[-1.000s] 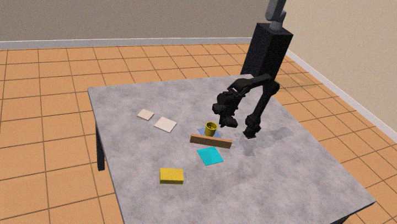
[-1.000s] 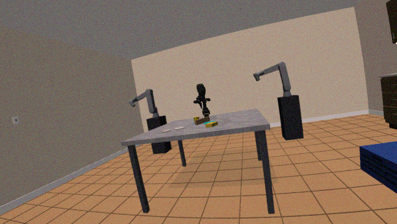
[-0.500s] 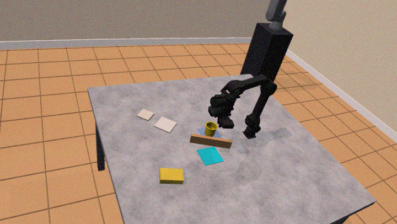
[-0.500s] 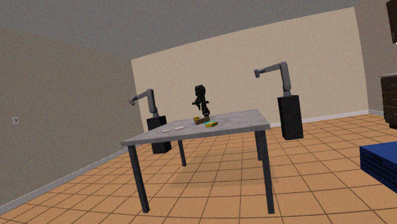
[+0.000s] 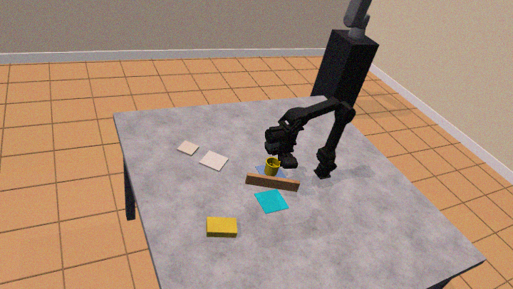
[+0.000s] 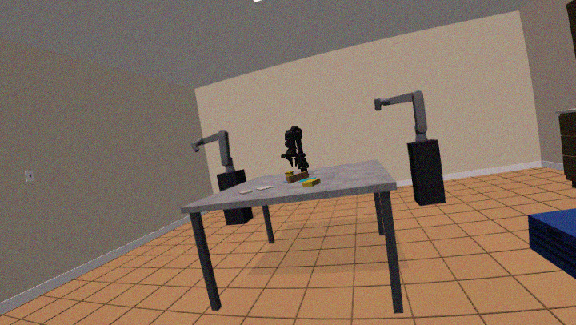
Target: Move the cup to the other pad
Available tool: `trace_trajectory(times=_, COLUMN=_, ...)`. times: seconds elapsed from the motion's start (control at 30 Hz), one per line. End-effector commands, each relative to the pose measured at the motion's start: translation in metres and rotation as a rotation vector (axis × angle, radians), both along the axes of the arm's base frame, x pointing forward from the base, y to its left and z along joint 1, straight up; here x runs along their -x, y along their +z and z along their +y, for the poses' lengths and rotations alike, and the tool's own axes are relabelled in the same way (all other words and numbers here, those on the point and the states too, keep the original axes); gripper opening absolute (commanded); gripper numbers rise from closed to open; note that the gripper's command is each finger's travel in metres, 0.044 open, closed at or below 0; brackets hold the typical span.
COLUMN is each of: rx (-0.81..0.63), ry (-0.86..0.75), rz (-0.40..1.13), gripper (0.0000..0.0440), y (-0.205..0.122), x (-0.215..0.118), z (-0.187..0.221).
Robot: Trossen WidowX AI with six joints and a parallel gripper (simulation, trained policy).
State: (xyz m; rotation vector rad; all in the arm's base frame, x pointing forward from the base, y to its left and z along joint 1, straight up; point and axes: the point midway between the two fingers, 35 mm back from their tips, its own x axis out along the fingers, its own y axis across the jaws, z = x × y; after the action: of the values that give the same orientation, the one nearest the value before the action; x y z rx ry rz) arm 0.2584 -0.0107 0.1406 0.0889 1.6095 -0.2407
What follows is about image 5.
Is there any beige flat square pad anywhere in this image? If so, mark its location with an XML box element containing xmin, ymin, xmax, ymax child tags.
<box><xmin>177</xmin><ymin>140</ymin><xmax>200</xmax><ymax>156</ymax></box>

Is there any yellow rectangular block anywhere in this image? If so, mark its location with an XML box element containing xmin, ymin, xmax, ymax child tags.
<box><xmin>206</xmin><ymin>217</ymin><xmax>237</xmax><ymax>238</ymax></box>

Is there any brown rectangular bar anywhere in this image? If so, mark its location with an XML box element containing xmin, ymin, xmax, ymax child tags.
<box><xmin>245</xmin><ymin>172</ymin><xmax>300</xmax><ymax>192</ymax></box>

